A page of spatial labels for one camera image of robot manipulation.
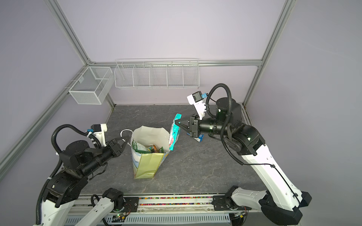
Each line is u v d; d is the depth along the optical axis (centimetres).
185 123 51
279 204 36
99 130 52
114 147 50
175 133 51
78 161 41
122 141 58
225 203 67
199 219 157
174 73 99
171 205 75
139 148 73
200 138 97
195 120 43
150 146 86
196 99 45
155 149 84
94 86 99
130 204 74
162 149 84
